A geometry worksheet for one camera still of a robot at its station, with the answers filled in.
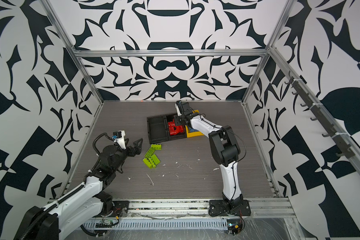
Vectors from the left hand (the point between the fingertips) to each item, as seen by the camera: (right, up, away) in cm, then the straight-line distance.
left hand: (134, 136), depth 81 cm
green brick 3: (+6, -16, +6) cm, 18 cm away
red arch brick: (+21, +2, +18) cm, 28 cm away
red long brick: (+19, +6, +20) cm, 28 cm away
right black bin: (+18, +10, +18) cm, 27 cm away
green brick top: (+10, -8, +12) cm, 18 cm away
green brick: (+6, -11, +10) cm, 16 cm away
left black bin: (+9, +2, +21) cm, 23 cm away
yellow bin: (+33, 0, +16) cm, 37 cm away
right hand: (+22, +11, +17) cm, 30 cm away
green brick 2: (+10, -15, +8) cm, 20 cm away
